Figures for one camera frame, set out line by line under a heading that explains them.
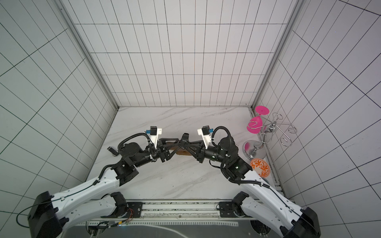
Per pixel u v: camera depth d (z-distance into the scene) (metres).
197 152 0.59
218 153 0.58
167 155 0.59
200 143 0.61
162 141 0.63
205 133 0.58
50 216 0.38
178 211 0.74
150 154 0.57
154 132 0.58
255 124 0.75
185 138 0.63
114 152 0.93
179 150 0.61
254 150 0.92
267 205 0.44
